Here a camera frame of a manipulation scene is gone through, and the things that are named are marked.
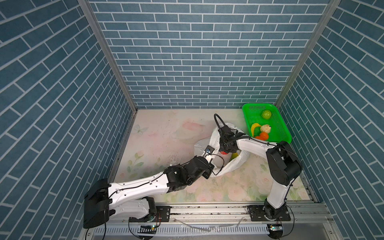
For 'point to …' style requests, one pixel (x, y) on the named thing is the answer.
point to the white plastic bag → (224, 163)
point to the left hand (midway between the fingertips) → (213, 161)
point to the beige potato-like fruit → (265, 128)
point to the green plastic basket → (252, 114)
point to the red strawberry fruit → (223, 152)
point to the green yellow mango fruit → (233, 156)
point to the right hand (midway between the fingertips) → (221, 146)
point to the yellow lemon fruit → (253, 127)
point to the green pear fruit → (266, 114)
